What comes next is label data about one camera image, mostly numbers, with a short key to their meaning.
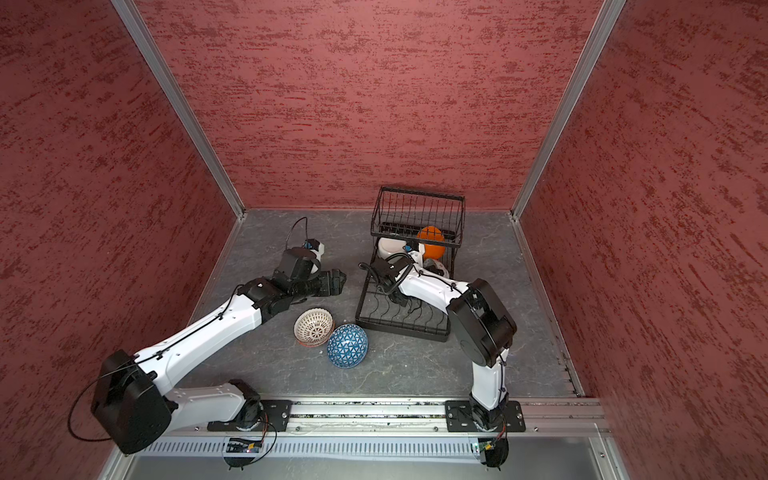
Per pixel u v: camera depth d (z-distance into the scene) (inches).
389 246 39.3
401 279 22.6
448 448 30.5
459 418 28.7
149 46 30.0
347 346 32.7
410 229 40.4
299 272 24.5
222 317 19.7
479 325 20.8
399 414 29.8
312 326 34.4
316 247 29.0
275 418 29.1
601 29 28.8
